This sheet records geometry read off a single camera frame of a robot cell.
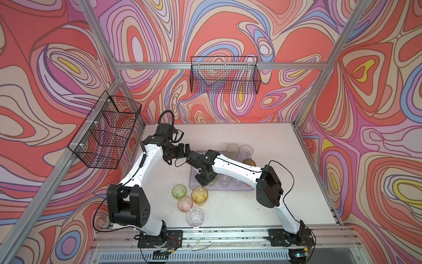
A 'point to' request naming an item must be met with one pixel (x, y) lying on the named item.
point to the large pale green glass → (233, 148)
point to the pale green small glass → (212, 182)
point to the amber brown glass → (249, 161)
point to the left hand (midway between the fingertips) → (185, 154)
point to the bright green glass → (179, 191)
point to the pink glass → (184, 204)
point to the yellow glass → (199, 195)
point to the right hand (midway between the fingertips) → (208, 184)
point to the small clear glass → (237, 182)
